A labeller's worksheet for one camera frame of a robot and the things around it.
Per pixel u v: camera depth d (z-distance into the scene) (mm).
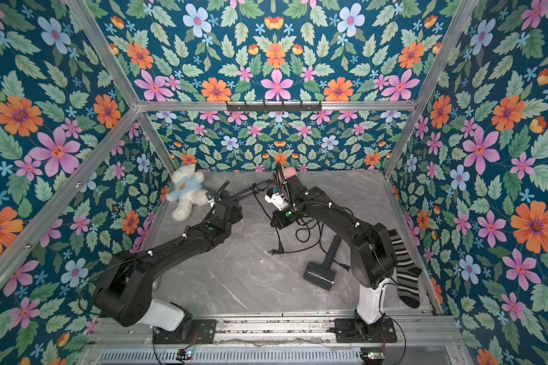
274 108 933
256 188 866
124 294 432
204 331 735
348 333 718
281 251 836
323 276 798
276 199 782
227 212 684
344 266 874
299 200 646
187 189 1043
